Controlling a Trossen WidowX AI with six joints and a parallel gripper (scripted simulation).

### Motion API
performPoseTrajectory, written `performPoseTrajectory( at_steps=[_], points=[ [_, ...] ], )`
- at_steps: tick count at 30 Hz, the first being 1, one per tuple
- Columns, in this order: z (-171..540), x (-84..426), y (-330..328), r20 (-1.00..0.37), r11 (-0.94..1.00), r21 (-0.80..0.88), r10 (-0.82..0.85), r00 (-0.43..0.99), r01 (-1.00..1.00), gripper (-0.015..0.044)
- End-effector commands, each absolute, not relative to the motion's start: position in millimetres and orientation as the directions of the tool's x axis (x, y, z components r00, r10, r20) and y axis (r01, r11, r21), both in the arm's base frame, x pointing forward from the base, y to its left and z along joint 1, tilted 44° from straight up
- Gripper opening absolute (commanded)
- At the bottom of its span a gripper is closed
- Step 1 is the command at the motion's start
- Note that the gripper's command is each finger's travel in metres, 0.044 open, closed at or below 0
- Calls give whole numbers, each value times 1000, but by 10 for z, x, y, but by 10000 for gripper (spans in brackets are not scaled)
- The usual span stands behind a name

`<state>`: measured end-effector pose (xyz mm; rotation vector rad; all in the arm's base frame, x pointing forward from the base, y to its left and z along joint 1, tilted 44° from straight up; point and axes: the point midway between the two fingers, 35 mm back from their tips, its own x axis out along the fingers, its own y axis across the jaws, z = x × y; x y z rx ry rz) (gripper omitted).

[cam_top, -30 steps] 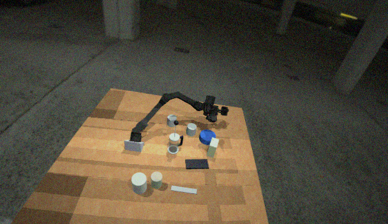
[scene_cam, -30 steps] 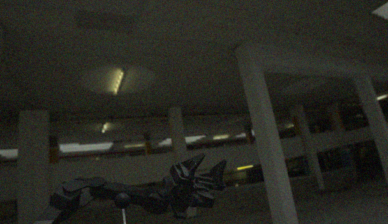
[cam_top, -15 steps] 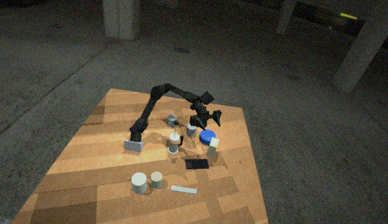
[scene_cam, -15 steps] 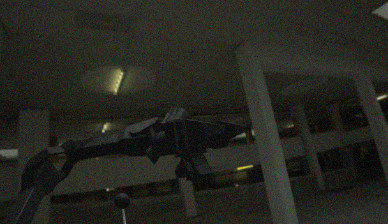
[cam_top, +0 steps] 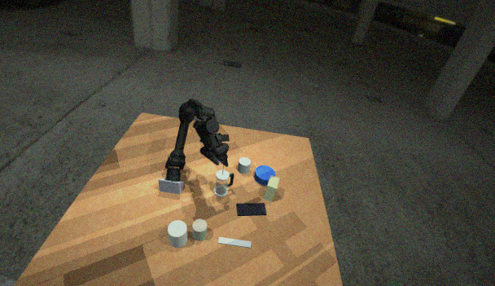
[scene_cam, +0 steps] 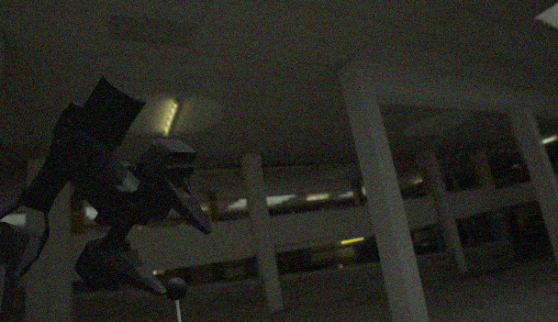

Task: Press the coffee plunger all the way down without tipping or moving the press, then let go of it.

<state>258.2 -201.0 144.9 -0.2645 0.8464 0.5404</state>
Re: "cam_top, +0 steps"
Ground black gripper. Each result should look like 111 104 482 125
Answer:
199 134 230 167

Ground pale green block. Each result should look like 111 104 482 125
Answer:
264 176 280 202

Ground blue short cylinder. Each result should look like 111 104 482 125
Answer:
254 165 276 185

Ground white flat bar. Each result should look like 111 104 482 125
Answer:
217 237 252 248

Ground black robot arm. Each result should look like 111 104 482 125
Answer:
164 99 230 182

